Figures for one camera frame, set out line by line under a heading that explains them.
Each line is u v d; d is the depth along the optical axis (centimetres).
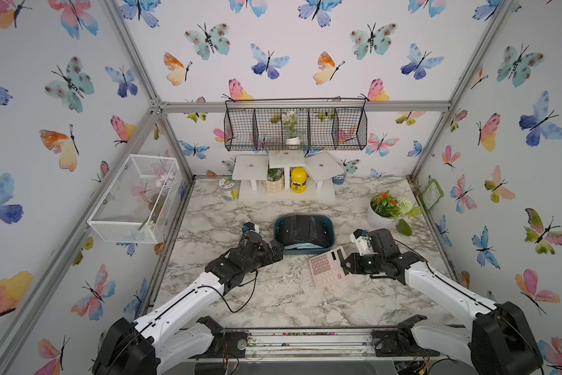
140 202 72
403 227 101
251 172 103
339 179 114
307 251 91
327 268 85
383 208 93
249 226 75
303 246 90
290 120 94
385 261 65
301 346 74
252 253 63
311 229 91
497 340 40
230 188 107
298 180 106
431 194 110
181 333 57
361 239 78
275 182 108
